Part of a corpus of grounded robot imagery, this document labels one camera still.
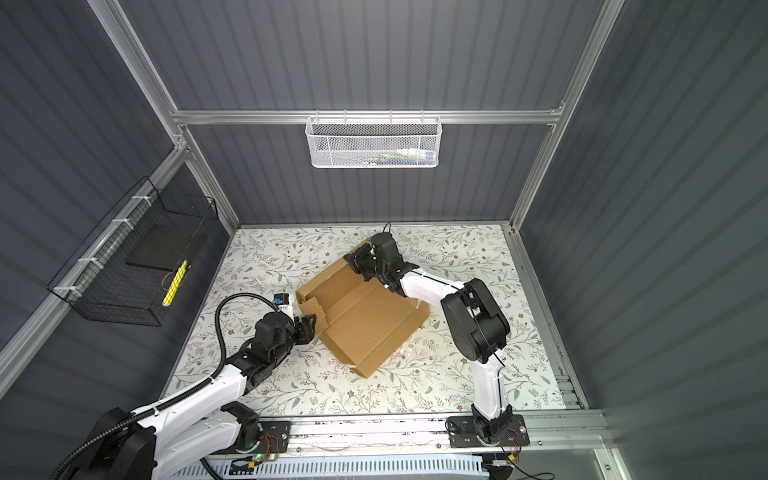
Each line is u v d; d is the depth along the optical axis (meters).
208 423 0.58
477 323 0.55
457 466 0.71
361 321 0.94
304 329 0.76
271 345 0.65
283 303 0.75
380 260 0.74
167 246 0.76
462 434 0.73
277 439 0.72
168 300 0.68
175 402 0.48
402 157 0.92
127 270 0.72
